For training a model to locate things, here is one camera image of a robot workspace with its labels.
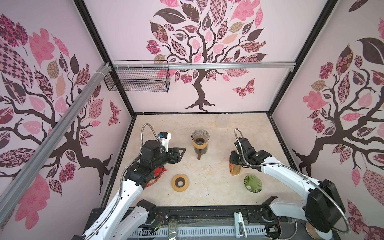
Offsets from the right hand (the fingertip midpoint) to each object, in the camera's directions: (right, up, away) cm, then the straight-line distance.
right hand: (231, 156), depth 86 cm
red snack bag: (-45, -12, +7) cm, 47 cm away
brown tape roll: (+33, -30, -21) cm, 50 cm away
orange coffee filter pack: (+2, -8, 0) cm, 8 cm away
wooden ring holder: (-30, -16, 0) cm, 34 cm away
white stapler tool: (0, -30, -17) cm, 35 cm away
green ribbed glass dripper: (+11, -14, -6) cm, 19 cm away
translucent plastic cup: (+1, +22, +29) cm, 36 cm away
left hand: (-28, +4, -13) cm, 31 cm away
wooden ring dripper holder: (-18, +5, +4) cm, 19 cm away
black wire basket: (-58, +50, +9) cm, 78 cm away
